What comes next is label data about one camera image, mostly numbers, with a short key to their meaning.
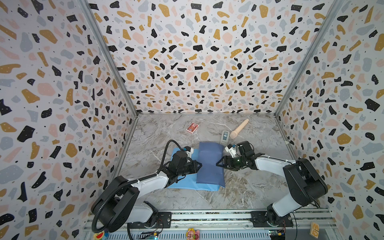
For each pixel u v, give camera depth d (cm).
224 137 103
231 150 86
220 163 85
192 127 111
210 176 82
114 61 90
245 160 73
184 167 73
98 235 69
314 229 71
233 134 106
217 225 73
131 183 47
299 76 98
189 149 81
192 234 67
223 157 83
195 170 75
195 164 76
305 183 46
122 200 42
